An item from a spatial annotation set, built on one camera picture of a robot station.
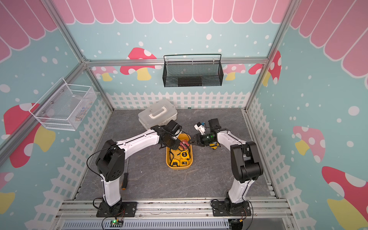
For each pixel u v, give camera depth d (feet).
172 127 2.38
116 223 2.39
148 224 2.33
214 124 2.52
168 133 2.20
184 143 3.17
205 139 2.65
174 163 2.88
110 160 1.62
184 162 2.93
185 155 3.01
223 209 2.43
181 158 2.99
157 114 3.29
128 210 2.44
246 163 1.59
